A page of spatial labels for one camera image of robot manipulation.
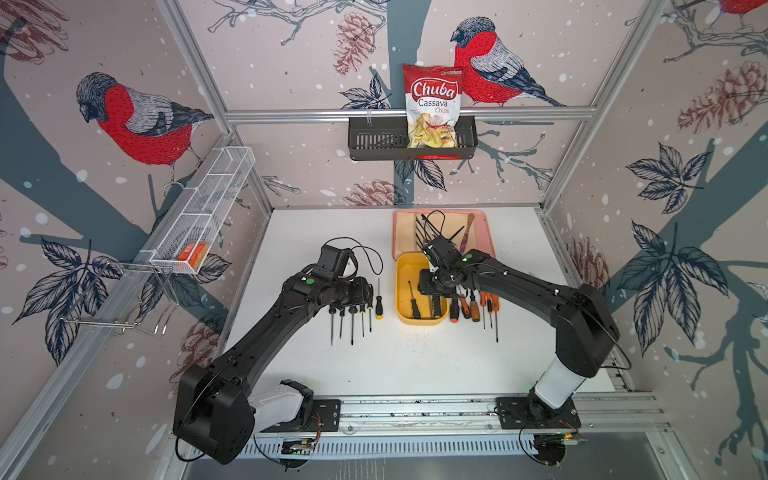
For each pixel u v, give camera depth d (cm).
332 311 92
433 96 81
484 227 114
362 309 92
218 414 39
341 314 92
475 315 90
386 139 107
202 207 79
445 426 73
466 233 111
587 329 45
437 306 91
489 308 92
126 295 57
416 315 90
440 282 73
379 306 92
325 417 73
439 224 114
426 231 115
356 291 71
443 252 68
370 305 92
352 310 91
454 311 90
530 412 66
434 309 91
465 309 90
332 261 62
